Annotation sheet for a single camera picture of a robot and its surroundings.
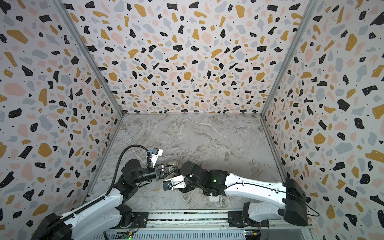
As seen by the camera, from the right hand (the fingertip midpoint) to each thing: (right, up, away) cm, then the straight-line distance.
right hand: (174, 171), depth 69 cm
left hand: (+1, +1, 0) cm, 1 cm away
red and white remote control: (+18, -18, +11) cm, 28 cm away
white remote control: (0, +3, +3) cm, 4 cm away
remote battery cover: (+29, +1, +29) cm, 41 cm away
